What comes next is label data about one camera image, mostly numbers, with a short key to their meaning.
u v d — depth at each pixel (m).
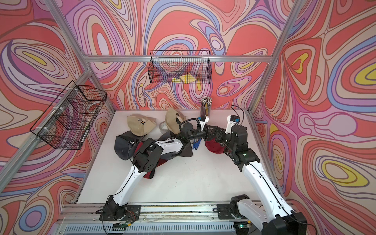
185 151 0.86
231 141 0.62
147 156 0.62
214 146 0.96
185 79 0.91
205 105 1.02
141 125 1.05
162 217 0.73
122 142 0.95
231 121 0.65
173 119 1.03
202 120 0.80
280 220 0.39
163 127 1.08
